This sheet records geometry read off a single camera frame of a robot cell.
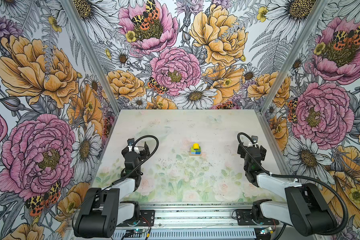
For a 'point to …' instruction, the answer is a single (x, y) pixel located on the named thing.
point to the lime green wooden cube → (192, 149)
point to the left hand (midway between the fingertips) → (138, 147)
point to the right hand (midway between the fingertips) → (251, 148)
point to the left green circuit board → (135, 233)
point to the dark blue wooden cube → (197, 152)
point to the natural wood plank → (195, 155)
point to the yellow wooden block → (196, 146)
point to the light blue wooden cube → (193, 152)
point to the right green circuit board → (266, 230)
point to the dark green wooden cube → (199, 149)
